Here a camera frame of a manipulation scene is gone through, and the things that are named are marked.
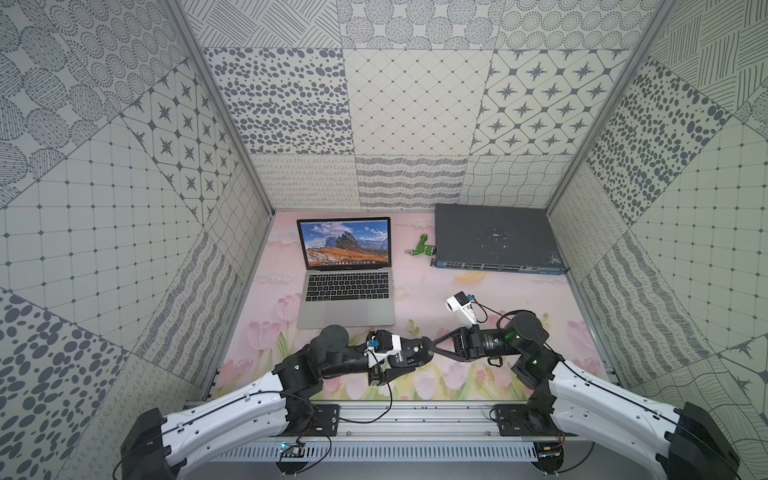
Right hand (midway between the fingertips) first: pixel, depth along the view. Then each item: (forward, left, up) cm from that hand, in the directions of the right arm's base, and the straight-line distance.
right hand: (431, 350), depth 62 cm
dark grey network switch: (+48, -32, -20) cm, 61 cm away
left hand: (+3, +5, -4) cm, 7 cm away
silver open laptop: (+33, +25, -22) cm, 47 cm away
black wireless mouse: (+1, +3, -2) cm, 4 cm away
